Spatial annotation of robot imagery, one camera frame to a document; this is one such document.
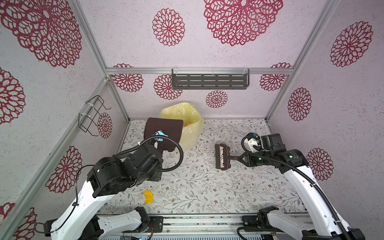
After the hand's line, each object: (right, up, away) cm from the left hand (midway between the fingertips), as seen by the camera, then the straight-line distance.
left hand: (158, 170), depth 60 cm
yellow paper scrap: (-10, -20, +22) cm, 32 cm away
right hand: (+37, +4, +12) cm, 39 cm away
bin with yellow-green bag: (+14, +22, +32) cm, 42 cm away
